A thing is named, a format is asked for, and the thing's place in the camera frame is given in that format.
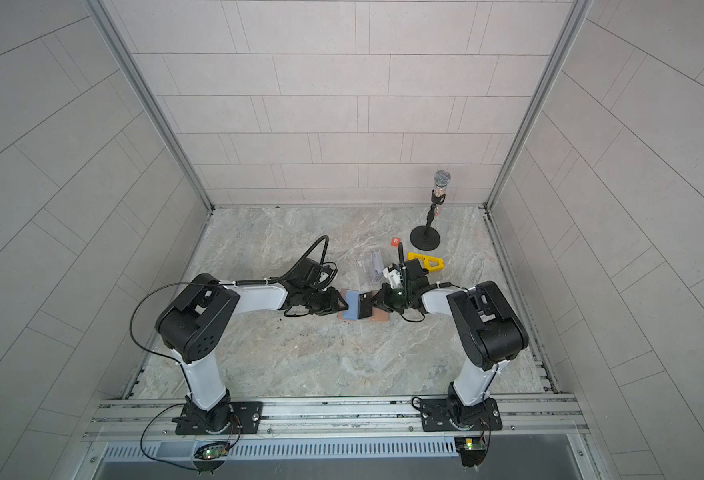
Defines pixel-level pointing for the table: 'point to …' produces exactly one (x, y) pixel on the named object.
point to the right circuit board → (471, 449)
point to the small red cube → (395, 241)
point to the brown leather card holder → (376, 314)
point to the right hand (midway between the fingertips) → (369, 302)
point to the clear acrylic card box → (377, 265)
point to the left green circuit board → (215, 451)
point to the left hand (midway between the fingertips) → (353, 305)
